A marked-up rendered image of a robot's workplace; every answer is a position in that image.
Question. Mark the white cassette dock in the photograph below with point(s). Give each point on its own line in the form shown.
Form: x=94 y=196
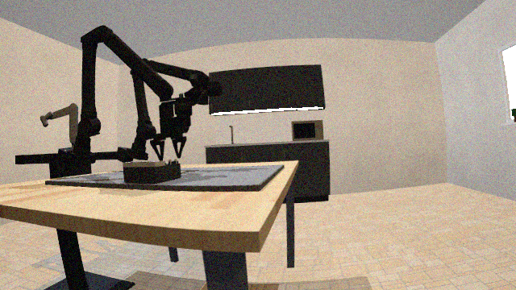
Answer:
x=151 y=171

